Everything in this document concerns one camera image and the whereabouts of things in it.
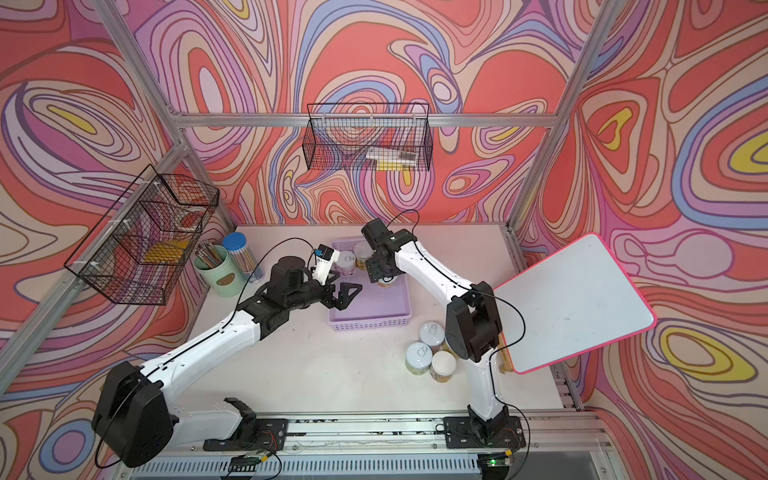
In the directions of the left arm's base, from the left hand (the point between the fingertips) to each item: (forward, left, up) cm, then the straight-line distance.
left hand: (352, 282), depth 78 cm
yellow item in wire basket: (+2, +45, +10) cm, 46 cm away
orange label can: (+7, -9, -11) cm, 16 cm away
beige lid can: (-17, -24, -15) cm, 33 cm away
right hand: (+8, -10, -9) cm, 16 cm away
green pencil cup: (+9, +42, -12) cm, 44 cm away
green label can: (-14, -18, -17) cm, 29 cm away
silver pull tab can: (-7, -23, -17) cm, 29 cm away
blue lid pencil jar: (+14, +36, -2) cm, 39 cm away
